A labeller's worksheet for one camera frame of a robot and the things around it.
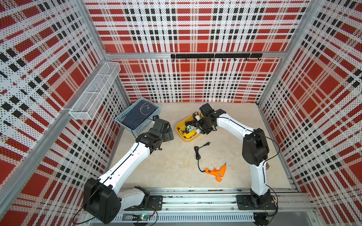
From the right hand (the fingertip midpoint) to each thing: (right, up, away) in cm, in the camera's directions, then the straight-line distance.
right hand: (197, 127), depth 92 cm
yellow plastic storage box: (-11, +1, +11) cm, 16 cm away
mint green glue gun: (-5, -1, +10) cm, 11 cm away
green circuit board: (-31, -43, -23) cm, 58 cm away
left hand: (-20, -3, -10) cm, 22 cm away
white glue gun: (0, +7, +5) cm, 8 cm away
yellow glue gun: (-6, -6, +5) cm, 10 cm away
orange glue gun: (+12, -27, -10) cm, 31 cm away
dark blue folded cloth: (-45, +10, +14) cm, 48 cm away
